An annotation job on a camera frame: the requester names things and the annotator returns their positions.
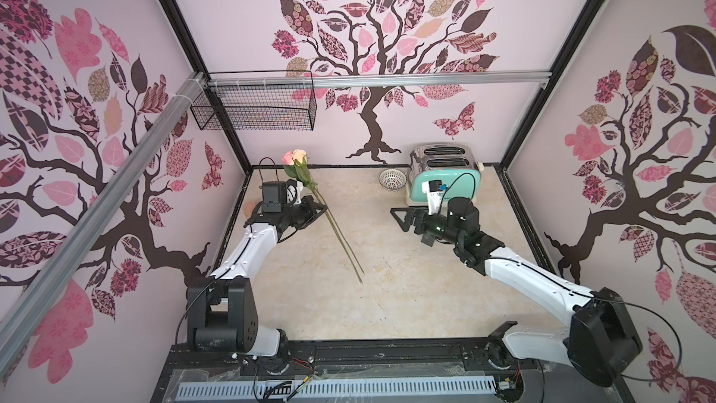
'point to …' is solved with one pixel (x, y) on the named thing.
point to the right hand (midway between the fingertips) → (401, 207)
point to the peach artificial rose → (300, 157)
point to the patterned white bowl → (392, 179)
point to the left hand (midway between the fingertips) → (326, 212)
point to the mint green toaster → (455, 165)
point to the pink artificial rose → (290, 169)
